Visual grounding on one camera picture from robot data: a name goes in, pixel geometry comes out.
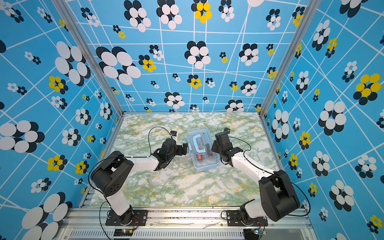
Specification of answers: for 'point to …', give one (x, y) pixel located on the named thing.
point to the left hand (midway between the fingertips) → (183, 143)
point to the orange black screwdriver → (209, 151)
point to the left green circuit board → (123, 232)
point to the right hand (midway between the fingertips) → (216, 144)
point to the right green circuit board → (253, 234)
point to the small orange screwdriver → (200, 157)
